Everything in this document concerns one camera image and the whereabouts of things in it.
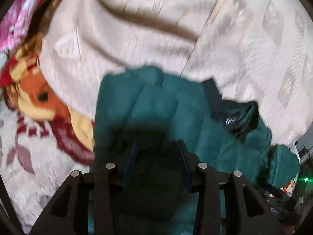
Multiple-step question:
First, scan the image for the pink patterned cloth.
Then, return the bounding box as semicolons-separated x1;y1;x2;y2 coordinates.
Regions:
1;0;47;53

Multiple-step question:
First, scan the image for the floral bed sheet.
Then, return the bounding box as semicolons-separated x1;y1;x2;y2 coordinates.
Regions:
1;91;94;234

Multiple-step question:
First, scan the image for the green quilted puffer jacket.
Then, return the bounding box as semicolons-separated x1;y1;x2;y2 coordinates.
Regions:
91;66;300;234

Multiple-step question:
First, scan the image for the beige patterned quilt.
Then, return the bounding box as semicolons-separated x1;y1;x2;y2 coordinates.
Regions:
40;0;312;145

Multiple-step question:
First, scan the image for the red yellow patterned blanket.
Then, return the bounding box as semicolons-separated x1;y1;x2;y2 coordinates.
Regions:
1;32;94;165

